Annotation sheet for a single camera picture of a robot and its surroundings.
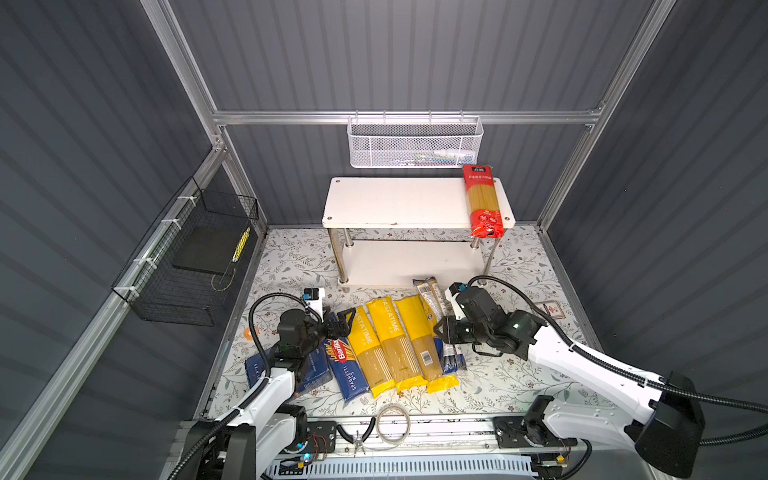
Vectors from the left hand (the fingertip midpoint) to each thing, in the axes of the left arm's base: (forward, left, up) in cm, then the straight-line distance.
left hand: (341, 309), depth 85 cm
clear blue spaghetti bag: (-17, -28, +5) cm, 33 cm away
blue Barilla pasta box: (-15, +7, -4) cm, 17 cm away
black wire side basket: (+2, +38, +17) cm, 41 cm away
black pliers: (-31, -4, -11) cm, 33 cm away
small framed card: (+1, -67, -9) cm, 68 cm away
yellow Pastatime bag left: (-5, -6, -9) cm, 12 cm away
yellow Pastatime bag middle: (-11, -15, -8) cm, 20 cm away
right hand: (-10, -27, +3) cm, 29 cm away
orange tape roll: (-1, +30, -11) cm, 32 cm away
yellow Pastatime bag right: (-9, -24, -8) cm, 27 cm away
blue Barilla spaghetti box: (-16, -2, -8) cm, 18 cm away
